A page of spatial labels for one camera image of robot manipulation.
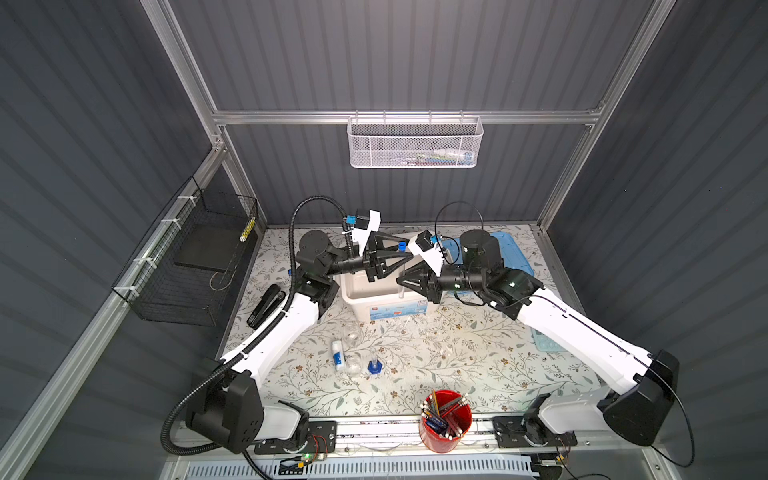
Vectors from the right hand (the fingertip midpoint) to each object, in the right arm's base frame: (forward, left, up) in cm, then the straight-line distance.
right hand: (402, 280), depth 67 cm
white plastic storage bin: (+4, +5, -15) cm, 16 cm away
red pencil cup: (-23, -10, -22) cm, 33 cm away
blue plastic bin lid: (+33, -42, -33) cm, 62 cm away
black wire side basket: (+4, +53, -1) cm, 54 cm away
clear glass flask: (0, +15, -30) cm, 34 cm away
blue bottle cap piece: (-9, +8, -30) cm, 33 cm away
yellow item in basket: (+19, +43, -2) cm, 47 cm away
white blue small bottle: (-7, +19, -28) cm, 34 cm away
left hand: (+2, -2, +8) cm, 8 cm away
